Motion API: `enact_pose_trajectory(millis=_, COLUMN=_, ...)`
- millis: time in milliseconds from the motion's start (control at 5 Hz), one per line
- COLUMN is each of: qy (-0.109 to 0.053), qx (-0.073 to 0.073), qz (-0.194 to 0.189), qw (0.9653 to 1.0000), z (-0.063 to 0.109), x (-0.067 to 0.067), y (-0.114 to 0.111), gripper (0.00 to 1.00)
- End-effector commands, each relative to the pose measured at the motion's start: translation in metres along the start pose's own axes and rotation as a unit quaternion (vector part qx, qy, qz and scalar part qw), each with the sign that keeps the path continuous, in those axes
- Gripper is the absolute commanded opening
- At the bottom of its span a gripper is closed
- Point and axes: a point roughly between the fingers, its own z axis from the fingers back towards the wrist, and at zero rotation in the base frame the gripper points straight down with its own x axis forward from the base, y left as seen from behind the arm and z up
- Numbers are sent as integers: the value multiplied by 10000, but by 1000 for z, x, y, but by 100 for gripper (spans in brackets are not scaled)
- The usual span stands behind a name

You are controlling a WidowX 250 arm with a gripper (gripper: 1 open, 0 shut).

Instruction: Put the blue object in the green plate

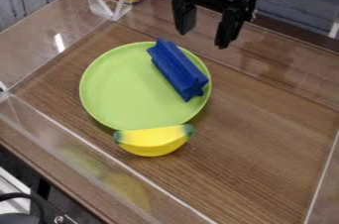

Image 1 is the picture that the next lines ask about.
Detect yellow toy banana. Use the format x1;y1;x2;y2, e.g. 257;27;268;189
112;124;194;157

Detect green round plate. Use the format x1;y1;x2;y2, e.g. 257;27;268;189
78;42;212;130

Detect clear acrylic tray walls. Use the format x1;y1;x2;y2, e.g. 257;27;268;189
0;0;339;224

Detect blue star-shaped block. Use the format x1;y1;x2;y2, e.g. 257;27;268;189
146;39;209;102

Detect clear acrylic corner bracket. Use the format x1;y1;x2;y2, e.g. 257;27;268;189
86;0;132;22

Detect black cable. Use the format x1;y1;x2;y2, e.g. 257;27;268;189
0;191;45;224

